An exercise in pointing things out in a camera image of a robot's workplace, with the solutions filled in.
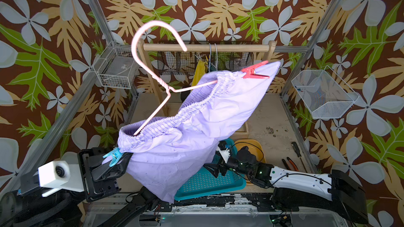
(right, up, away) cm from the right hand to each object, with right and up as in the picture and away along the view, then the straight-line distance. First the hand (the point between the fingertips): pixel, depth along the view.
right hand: (207, 157), depth 73 cm
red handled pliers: (+45, -8, +13) cm, 47 cm away
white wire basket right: (+63, +30, +9) cm, 71 cm away
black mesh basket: (-15, +52, +26) cm, 61 cm away
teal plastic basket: (-2, -16, +8) cm, 18 cm away
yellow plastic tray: (+29, 0, +17) cm, 34 cm away
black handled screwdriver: (+54, -2, +17) cm, 56 cm away
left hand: (-17, +15, -43) cm, 48 cm away
